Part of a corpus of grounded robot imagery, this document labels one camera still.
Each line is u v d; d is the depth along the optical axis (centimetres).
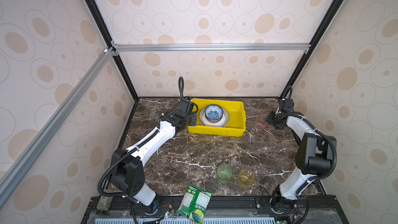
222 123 100
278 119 73
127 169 42
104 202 72
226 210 73
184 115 63
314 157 49
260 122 103
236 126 103
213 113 101
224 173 83
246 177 82
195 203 73
